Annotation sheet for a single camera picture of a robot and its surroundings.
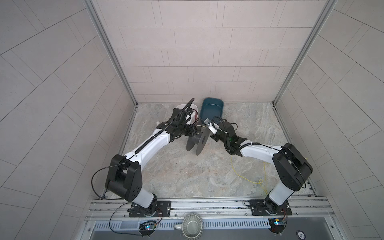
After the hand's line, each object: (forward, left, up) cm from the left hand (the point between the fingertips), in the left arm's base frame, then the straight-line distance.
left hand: (198, 127), depth 83 cm
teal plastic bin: (+30, -10, -17) cm, 36 cm away
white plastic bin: (+17, +4, -15) cm, 23 cm away
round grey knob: (-44, +2, -14) cm, 47 cm away
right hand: (+4, -7, -4) cm, 10 cm away
